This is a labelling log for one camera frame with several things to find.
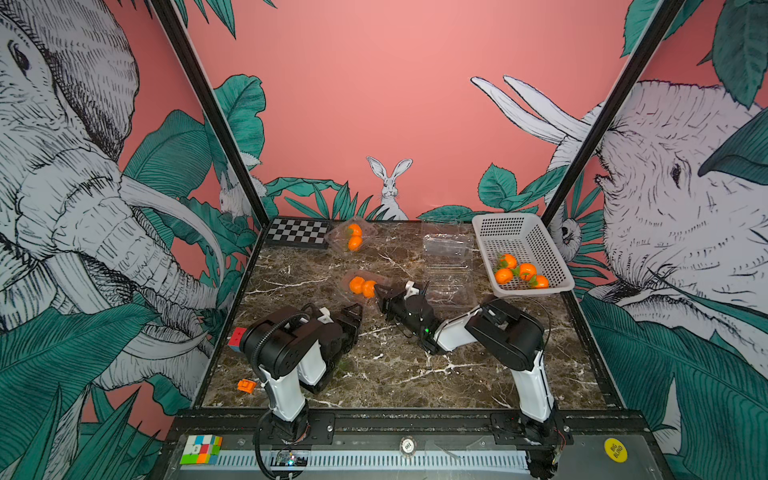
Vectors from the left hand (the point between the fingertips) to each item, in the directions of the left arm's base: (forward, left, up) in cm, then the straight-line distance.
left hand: (368, 307), depth 90 cm
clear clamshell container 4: (+11, -29, -7) cm, 32 cm away
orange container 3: (+6, 0, +2) cm, 6 cm away
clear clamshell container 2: (+4, -4, +5) cm, 8 cm away
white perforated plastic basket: (+30, -61, -3) cm, 68 cm away
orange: (+33, +5, -1) cm, 33 cm away
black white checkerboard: (+35, +27, -2) cm, 44 cm away
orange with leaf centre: (+12, -55, -1) cm, 56 cm away
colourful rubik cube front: (-35, +37, 0) cm, 51 cm away
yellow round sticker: (-39, -61, -5) cm, 72 cm away
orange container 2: (+9, +4, -1) cm, 10 cm away
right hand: (+3, 0, +8) cm, 8 cm away
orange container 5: (+8, -58, -1) cm, 59 cm away
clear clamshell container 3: (+21, -27, +3) cm, 35 cm away
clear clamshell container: (+32, +7, -2) cm, 33 cm away
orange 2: (+10, -45, 0) cm, 46 cm away
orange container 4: (+17, -50, -1) cm, 52 cm away
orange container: (+27, +6, -1) cm, 28 cm away
